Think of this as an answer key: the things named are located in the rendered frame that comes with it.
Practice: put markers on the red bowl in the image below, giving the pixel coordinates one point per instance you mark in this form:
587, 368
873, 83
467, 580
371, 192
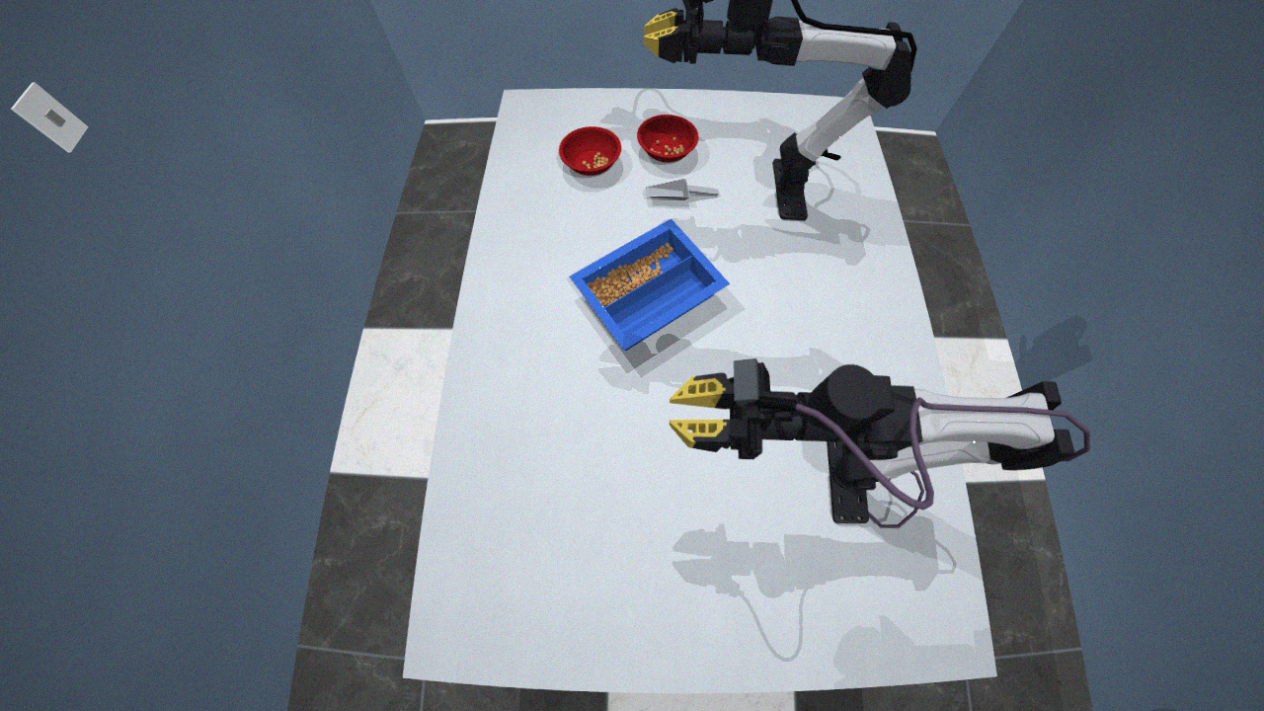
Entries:
583, 143
664, 128

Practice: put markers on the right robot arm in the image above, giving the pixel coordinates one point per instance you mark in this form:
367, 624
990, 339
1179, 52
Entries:
783, 38

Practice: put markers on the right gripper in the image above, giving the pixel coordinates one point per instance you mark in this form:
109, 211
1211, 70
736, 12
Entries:
667, 36

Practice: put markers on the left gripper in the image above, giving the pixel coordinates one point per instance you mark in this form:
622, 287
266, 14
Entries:
712, 434

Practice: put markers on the grey scoop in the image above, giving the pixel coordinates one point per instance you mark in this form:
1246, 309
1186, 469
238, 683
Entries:
678, 189

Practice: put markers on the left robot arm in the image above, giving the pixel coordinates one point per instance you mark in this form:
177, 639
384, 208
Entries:
852, 393

